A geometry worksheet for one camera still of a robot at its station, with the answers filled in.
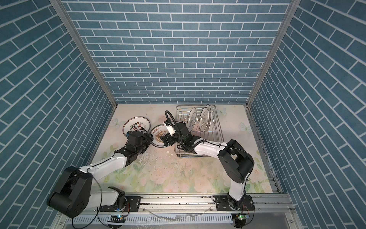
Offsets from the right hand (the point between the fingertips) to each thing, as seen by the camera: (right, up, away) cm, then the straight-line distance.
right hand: (165, 131), depth 87 cm
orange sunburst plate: (-8, -2, +14) cm, 17 cm away
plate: (+26, +7, +12) cm, 30 cm away
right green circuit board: (+42, -42, -16) cm, 61 cm away
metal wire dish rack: (+33, -4, +13) cm, 35 cm away
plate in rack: (+17, +7, +13) cm, 22 cm away
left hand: (-8, -4, +3) cm, 10 cm away
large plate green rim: (-25, +3, +19) cm, 32 cm away
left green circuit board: (-22, -43, -15) cm, 51 cm away
